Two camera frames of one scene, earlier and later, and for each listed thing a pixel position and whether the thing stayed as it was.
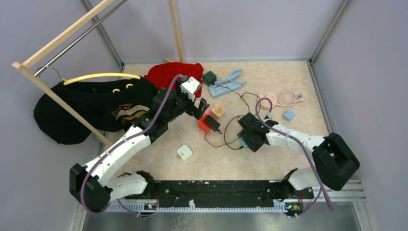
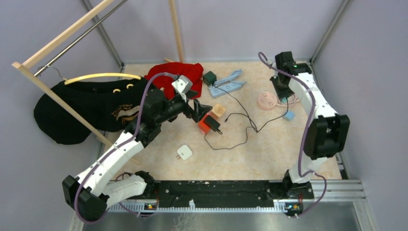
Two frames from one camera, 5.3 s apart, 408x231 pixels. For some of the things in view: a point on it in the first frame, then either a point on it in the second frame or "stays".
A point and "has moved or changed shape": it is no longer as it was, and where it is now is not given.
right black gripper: (253, 146) → (281, 94)
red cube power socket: (203, 128) stays
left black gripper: (194, 111) stays
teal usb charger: (243, 143) has moved or changed shape
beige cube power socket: (218, 109) stays
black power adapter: (212, 123) stays
